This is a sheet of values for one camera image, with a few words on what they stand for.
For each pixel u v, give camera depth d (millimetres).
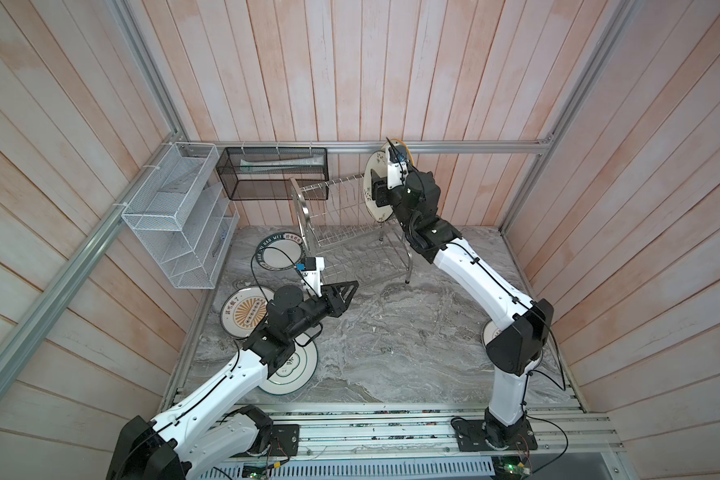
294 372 841
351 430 767
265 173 1032
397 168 605
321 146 937
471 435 728
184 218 710
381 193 660
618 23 698
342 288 718
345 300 657
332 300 625
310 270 648
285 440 731
